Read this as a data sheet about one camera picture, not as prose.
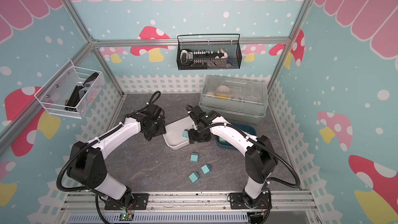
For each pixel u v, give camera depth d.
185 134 0.97
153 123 0.71
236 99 0.94
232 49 0.94
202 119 0.59
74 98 0.71
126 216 0.71
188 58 0.88
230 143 0.53
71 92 0.73
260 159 0.45
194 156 0.88
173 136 0.95
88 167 0.44
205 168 0.83
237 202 0.74
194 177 0.80
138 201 0.74
